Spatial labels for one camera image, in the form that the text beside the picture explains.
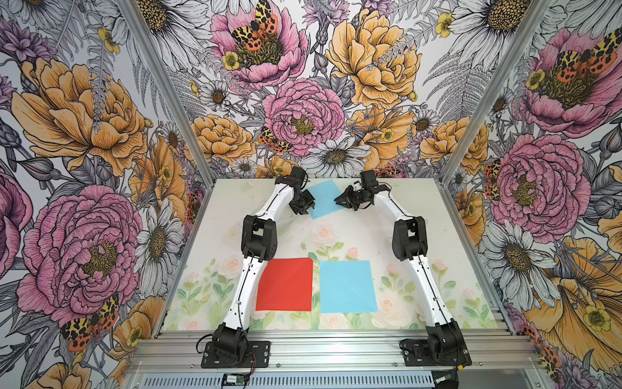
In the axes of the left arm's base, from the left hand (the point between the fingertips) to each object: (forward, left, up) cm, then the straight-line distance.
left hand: (312, 212), depth 108 cm
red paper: (-31, +10, -3) cm, 33 cm away
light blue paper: (-32, -13, -3) cm, 35 cm away
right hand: (+5, -11, 0) cm, 12 cm away
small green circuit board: (-59, +22, -1) cm, 63 cm away
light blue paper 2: (+9, -6, +1) cm, 11 cm away
